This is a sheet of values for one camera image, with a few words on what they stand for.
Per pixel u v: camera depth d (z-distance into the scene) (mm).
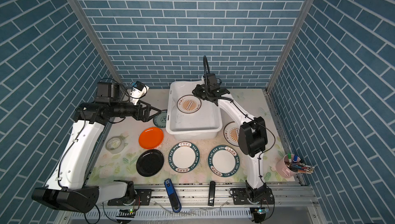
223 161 850
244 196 733
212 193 724
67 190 367
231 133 963
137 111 569
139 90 586
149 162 812
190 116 1048
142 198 733
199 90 804
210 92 702
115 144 912
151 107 629
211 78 691
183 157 869
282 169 758
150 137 937
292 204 733
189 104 1116
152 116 615
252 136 531
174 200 724
